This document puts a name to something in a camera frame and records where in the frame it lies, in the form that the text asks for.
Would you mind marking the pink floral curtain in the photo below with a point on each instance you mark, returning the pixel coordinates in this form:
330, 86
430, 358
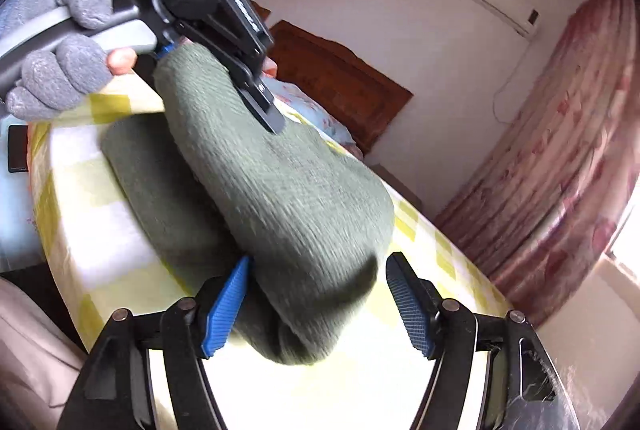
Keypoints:
537, 215

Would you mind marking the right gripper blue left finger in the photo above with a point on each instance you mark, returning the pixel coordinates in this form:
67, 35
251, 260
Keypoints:
221, 301

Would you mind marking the black phone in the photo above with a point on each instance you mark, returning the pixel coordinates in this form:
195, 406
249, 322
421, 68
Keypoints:
17, 148

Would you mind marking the yellow checked bed sheet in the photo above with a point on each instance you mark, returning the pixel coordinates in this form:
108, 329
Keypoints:
100, 258

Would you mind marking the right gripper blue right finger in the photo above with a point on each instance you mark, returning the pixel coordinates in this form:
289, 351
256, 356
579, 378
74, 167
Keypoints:
416, 306

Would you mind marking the white wall air conditioner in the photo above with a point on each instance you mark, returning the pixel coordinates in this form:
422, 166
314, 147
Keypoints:
495, 0

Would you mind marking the grey gloved left hand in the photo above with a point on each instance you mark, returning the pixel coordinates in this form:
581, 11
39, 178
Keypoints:
54, 82

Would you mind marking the green knitted small garment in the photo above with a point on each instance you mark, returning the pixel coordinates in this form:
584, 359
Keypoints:
209, 185

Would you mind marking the beige trouser leg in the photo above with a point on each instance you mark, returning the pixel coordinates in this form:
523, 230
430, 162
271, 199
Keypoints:
39, 364

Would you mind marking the light blue floral quilt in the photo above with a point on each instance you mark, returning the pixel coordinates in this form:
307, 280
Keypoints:
295, 97

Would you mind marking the brown wooden headboard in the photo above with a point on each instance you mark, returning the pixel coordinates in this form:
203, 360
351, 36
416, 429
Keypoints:
357, 95

